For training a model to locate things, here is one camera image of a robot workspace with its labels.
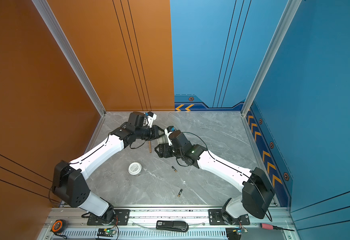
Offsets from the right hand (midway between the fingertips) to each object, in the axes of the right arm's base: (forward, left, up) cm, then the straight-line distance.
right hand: (159, 148), depth 77 cm
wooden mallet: (+13, +10, -18) cm, 24 cm away
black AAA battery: (-3, -6, -19) cm, 20 cm away
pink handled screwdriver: (-32, -53, -19) cm, 65 cm away
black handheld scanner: (-32, -7, -14) cm, 35 cm away
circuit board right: (-34, -36, -21) cm, 54 cm away
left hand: (+9, -3, +3) cm, 10 cm away
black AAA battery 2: (-16, -10, -19) cm, 27 cm away
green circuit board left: (-34, +25, -20) cm, 47 cm away
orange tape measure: (-32, +46, -15) cm, 58 cm away
